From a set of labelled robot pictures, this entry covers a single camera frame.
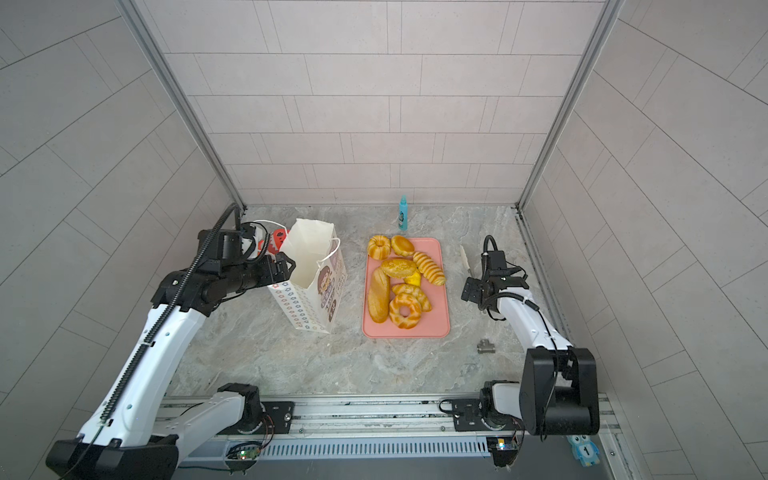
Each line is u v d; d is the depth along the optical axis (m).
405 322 0.84
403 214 1.04
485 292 0.62
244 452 0.65
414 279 0.93
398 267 0.90
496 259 0.68
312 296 0.70
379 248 0.99
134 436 0.36
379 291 0.89
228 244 0.53
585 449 0.66
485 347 0.80
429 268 0.94
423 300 0.87
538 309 0.51
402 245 0.99
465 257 0.96
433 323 0.87
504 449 0.68
